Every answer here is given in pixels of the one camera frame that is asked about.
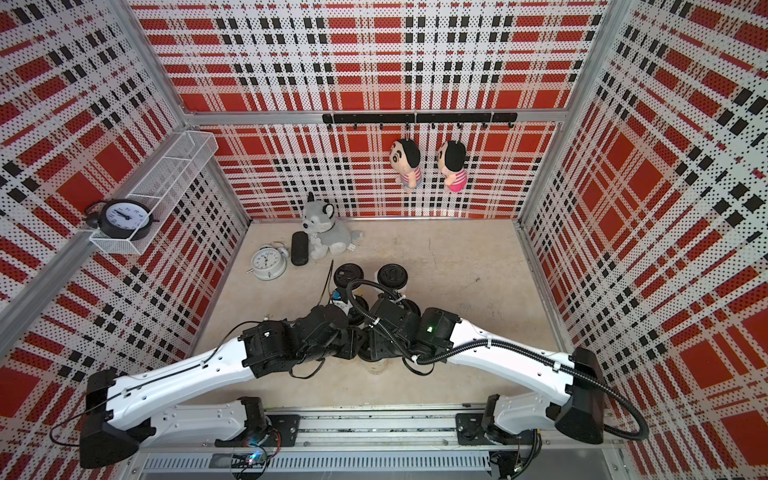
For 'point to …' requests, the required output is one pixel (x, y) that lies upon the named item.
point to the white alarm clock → (269, 262)
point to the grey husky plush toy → (325, 234)
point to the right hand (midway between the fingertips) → (386, 344)
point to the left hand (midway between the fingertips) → (366, 339)
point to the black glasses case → (299, 248)
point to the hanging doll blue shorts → (405, 158)
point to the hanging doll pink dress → (451, 161)
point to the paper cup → (375, 367)
